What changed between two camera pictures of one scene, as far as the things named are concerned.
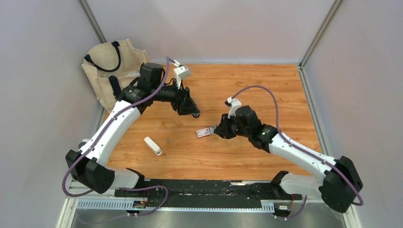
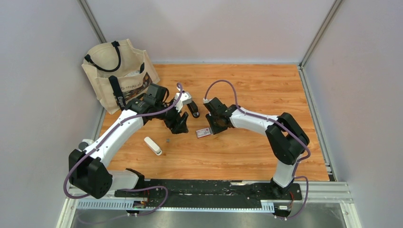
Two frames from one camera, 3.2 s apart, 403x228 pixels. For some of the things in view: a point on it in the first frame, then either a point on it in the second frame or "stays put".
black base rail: [194, 194] stays put
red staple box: [205, 131] stays put
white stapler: [153, 146] stays put
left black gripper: [183, 103] → [177, 124]
